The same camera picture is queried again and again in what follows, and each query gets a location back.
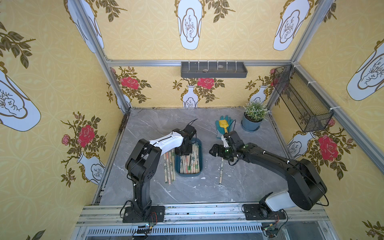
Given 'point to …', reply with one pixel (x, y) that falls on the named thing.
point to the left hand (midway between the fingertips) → (188, 153)
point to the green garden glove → (221, 130)
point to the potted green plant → (255, 112)
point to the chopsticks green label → (172, 165)
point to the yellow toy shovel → (223, 123)
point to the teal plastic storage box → (177, 161)
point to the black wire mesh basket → (309, 111)
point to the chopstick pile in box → (190, 164)
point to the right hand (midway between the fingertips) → (214, 155)
